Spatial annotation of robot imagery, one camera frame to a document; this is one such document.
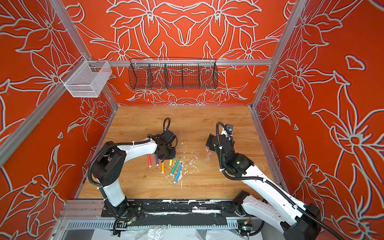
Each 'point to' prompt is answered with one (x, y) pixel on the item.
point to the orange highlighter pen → (163, 167)
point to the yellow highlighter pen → (170, 162)
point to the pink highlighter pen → (149, 160)
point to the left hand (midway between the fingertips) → (174, 156)
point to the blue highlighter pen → (178, 173)
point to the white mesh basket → (86, 78)
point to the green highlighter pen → (175, 167)
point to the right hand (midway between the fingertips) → (216, 135)
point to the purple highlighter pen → (157, 162)
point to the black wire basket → (174, 73)
